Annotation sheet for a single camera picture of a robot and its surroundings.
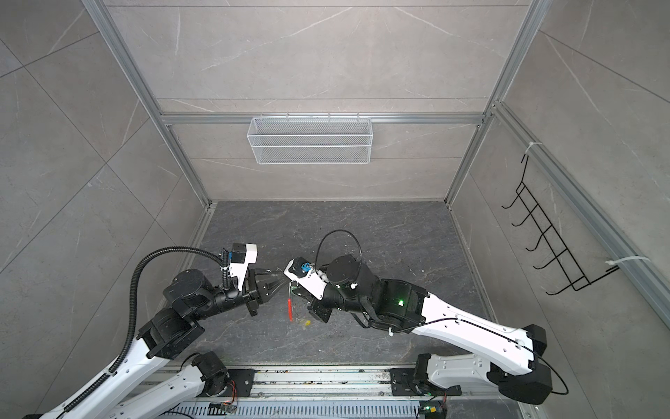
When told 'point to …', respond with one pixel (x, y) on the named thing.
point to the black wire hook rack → (550, 238)
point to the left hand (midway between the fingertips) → (289, 271)
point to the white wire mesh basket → (310, 140)
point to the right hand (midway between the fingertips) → (297, 286)
